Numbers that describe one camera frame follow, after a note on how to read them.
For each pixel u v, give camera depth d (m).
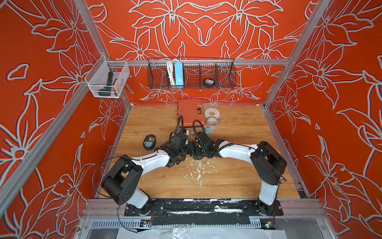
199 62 0.92
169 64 0.87
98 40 0.82
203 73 0.97
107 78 0.88
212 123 1.07
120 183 0.43
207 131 1.01
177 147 0.68
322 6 0.70
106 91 0.78
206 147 0.71
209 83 0.95
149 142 0.95
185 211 0.73
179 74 0.90
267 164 0.48
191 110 1.13
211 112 1.14
